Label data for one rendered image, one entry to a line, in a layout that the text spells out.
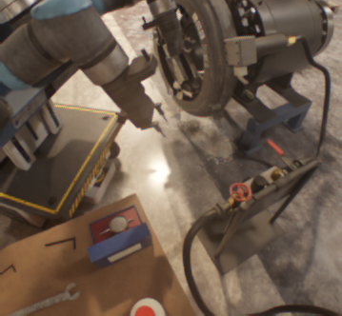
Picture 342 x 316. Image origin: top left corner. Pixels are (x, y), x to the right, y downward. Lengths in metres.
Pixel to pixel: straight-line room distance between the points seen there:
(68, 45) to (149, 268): 0.58
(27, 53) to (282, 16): 1.23
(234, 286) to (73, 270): 0.74
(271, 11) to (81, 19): 1.10
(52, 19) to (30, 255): 0.66
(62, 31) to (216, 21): 0.72
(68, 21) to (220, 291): 1.13
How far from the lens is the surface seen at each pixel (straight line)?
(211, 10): 1.02
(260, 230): 1.29
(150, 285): 0.68
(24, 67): 0.45
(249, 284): 1.20
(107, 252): 0.60
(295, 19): 1.47
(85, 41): 0.41
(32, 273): 0.79
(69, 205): 1.02
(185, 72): 1.26
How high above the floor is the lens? 1.14
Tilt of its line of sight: 48 degrees down
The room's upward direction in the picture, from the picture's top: 1 degrees counter-clockwise
